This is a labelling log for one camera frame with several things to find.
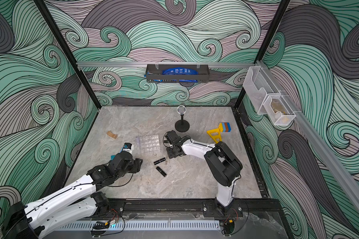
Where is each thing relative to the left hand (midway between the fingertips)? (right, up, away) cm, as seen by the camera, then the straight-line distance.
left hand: (140, 159), depth 80 cm
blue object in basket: (+22, +52, +12) cm, 58 cm away
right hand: (+19, +1, +13) cm, 23 cm away
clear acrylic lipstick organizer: (+2, +6, +15) cm, 16 cm away
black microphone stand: (+24, +17, +25) cm, 39 cm away
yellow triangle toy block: (+48, +8, +21) cm, 53 cm away
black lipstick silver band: (+9, -4, +10) cm, 14 cm away
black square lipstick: (+11, -9, +5) cm, 15 cm away
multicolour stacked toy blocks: (+55, +16, +24) cm, 62 cm away
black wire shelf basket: (+6, +51, +13) cm, 53 cm away
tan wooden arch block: (-26, +11, +24) cm, 37 cm away
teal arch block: (-20, -2, +11) cm, 23 cm away
